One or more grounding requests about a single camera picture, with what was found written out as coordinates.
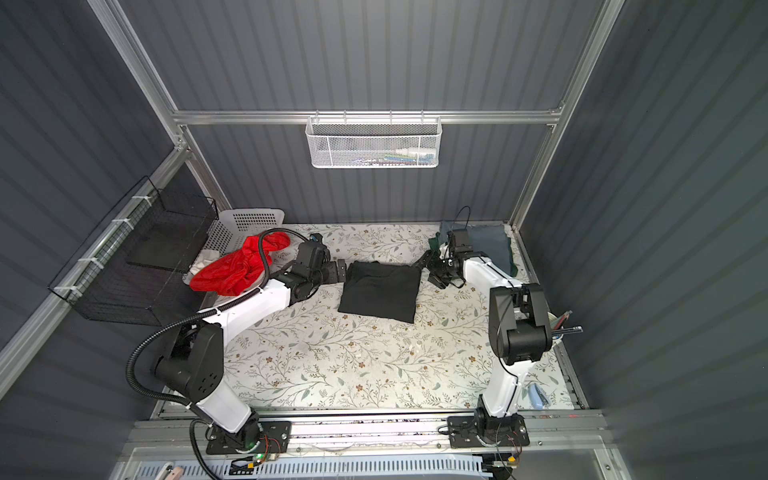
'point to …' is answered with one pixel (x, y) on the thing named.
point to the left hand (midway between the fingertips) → (333, 266)
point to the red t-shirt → (240, 268)
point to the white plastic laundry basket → (231, 226)
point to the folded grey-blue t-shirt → (489, 239)
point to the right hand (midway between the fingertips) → (423, 271)
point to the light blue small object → (537, 397)
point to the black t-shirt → (382, 290)
